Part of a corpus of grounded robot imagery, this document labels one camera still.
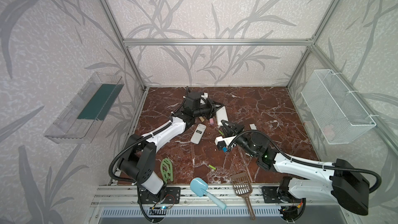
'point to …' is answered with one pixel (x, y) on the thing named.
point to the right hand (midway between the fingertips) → (226, 114)
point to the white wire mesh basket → (340, 118)
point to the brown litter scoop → (243, 188)
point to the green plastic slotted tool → (166, 168)
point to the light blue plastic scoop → (200, 186)
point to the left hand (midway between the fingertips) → (226, 102)
